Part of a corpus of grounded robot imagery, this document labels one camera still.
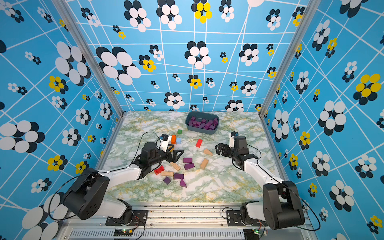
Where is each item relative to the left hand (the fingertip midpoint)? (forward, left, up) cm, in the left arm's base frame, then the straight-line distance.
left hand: (180, 147), depth 85 cm
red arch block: (-9, +13, -12) cm, 20 cm away
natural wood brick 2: (-10, +9, -13) cm, 19 cm away
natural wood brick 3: (-4, -14, -11) cm, 18 cm away
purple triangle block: (-17, -1, -11) cm, 20 cm away
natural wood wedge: (+4, -16, -11) cm, 20 cm away
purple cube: (-15, +8, -11) cm, 20 cm away
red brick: (+10, -10, -13) cm, 20 cm away
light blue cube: (+13, +3, -12) cm, 18 cm away
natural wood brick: (-6, +4, -13) cm, 14 cm away
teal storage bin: (+27, -13, -9) cm, 31 cm away
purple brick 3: (-1, -3, -13) cm, 13 cm away
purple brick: (-11, +2, -14) cm, 18 cm away
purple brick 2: (-5, -5, -13) cm, 15 cm away
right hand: (+3, -26, -4) cm, 26 cm away
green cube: (+22, +3, -13) cm, 25 cm away
